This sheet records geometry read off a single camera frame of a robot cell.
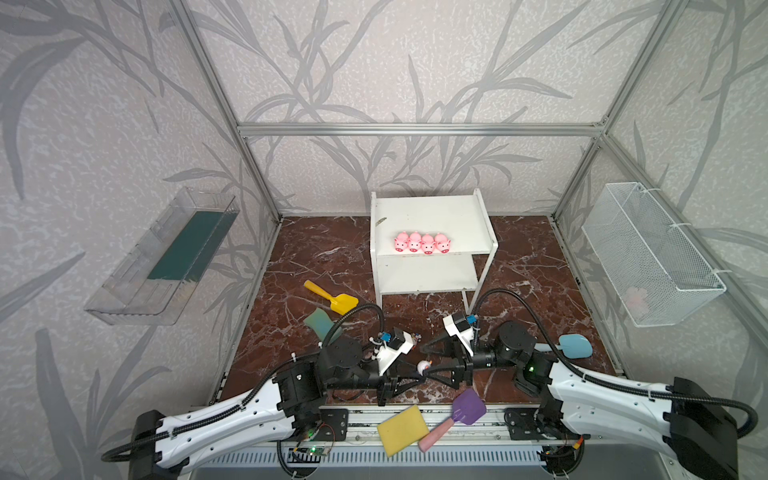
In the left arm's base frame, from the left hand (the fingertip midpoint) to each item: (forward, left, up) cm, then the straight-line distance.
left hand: (423, 372), depth 62 cm
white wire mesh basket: (+16, -49, +14) cm, 54 cm away
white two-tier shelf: (+31, -14, -7) cm, 35 cm away
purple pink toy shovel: (-3, -12, -19) cm, 23 cm away
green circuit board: (-13, +25, -21) cm, 35 cm away
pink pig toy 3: (+24, -1, +14) cm, 27 cm away
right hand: (+4, -1, +1) cm, 4 cm away
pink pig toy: (+24, +5, +14) cm, 28 cm away
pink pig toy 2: (+24, +2, +14) cm, 28 cm away
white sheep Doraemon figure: (+1, 0, +2) cm, 3 cm away
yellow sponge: (-8, +4, -20) cm, 22 cm away
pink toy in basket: (+17, -54, 0) cm, 56 cm away
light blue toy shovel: (+13, -47, -21) cm, 53 cm away
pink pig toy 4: (+24, -4, +14) cm, 28 cm away
